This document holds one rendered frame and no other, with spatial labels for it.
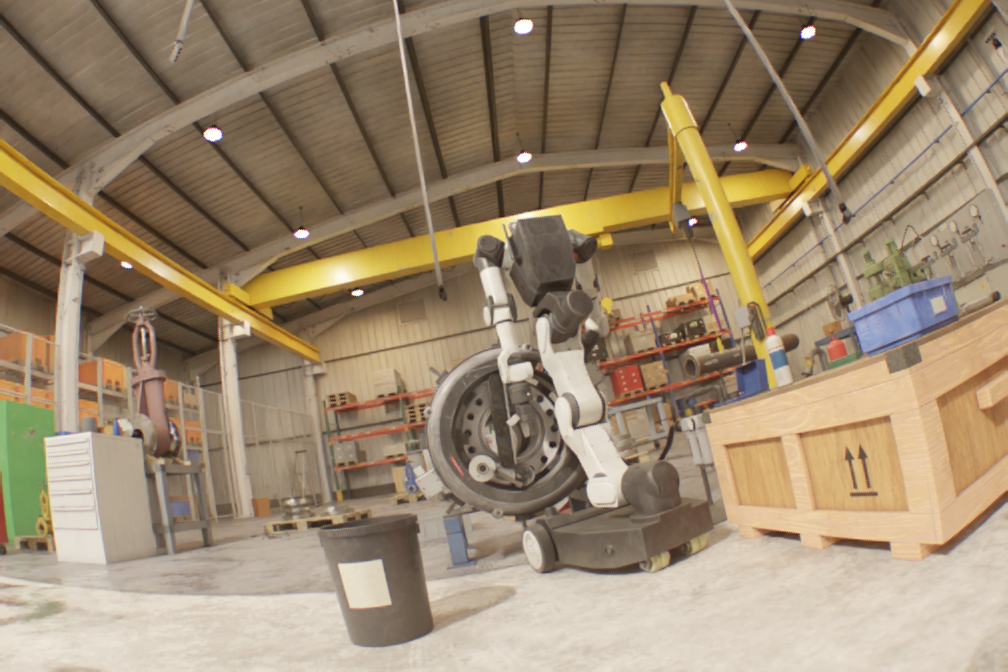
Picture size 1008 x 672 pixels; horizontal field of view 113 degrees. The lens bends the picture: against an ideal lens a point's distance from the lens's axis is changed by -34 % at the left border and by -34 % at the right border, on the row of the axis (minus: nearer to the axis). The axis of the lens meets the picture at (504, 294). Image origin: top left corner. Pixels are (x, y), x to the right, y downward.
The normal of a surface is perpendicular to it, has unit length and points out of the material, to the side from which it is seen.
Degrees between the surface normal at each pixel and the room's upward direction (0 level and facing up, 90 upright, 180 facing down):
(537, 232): 82
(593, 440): 62
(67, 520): 90
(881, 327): 90
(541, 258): 97
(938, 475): 90
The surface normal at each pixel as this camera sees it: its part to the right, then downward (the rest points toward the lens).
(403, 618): 0.53, -0.33
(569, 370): 0.29, -0.56
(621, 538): -0.74, -0.05
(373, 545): 0.25, -0.30
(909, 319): -0.94, 0.11
